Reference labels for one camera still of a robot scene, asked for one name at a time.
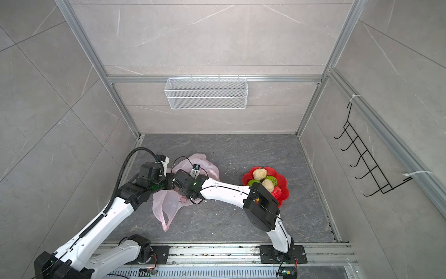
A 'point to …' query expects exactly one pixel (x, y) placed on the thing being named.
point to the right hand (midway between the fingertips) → (185, 188)
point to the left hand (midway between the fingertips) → (176, 173)
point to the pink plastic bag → (166, 202)
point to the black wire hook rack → (364, 153)
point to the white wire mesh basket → (207, 93)
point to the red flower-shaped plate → (281, 181)
